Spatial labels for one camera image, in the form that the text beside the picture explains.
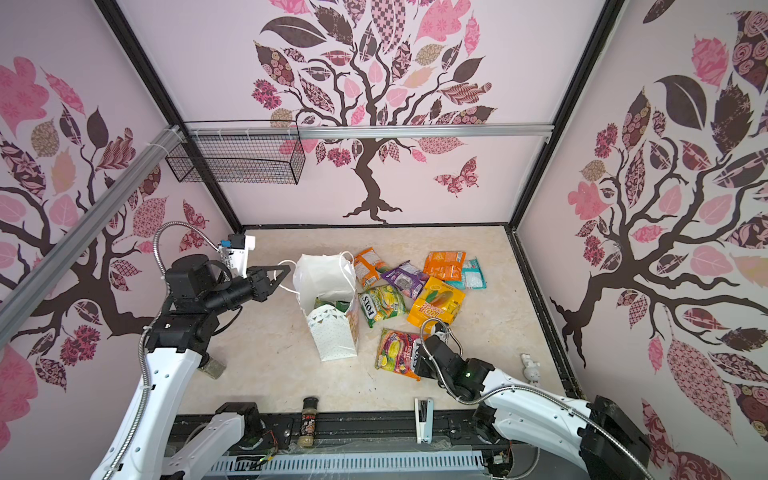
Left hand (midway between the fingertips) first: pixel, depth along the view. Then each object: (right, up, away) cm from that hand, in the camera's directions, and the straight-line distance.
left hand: (290, 274), depth 68 cm
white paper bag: (+5, -2, +18) cm, 19 cm away
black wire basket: (-26, +38, +27) cm, 54 cm away
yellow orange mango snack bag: (+39, -10, +24) cm, 47 cm away
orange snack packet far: (+43, 0, +35) cm, 55 cm away
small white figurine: (+63, -28, +14) cm, 70 cm away
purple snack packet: (+29, -4, +32) cm, 43 cm away
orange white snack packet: (+15, 0, +35) cm, 38 cm away
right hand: (+31, -25, +16) cm, 43 cm away
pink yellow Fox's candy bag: (+25, -24, +17) cm, 39 cm away
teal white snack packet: (+52, -3, +34) cm, 62 cm away
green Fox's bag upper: (+21, -11, +27) cm, 36 cm away
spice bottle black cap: (+3, -37, +5) cm, 38 cm away
